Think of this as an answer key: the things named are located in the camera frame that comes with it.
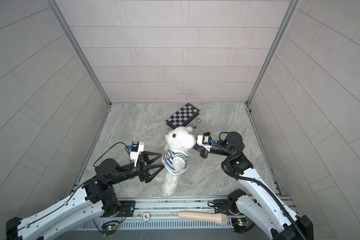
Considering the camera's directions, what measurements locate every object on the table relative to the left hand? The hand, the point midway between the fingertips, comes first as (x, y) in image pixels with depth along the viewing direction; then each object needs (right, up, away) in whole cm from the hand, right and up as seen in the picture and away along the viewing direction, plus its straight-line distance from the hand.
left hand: (164, 165), depth 59 cm
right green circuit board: (+34, -31, +9) cm, 46 cm away
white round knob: (-10, -28, +11) cm, 31 cm away
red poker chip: (+17, +15, +48) cm, 53 cm away
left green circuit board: (-25, -30, +6) cm, 40 cm away
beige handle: (+22, -26, +7) cm, 35 cm away
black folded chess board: (+6, +18, +46) cm, 50 cm away
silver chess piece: (+13, +12, +43) cm, 47 cm away
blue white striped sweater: (+1, +2, 0) cm, 2 cm away
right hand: (+9, +8, +2) cm, 12 cm away
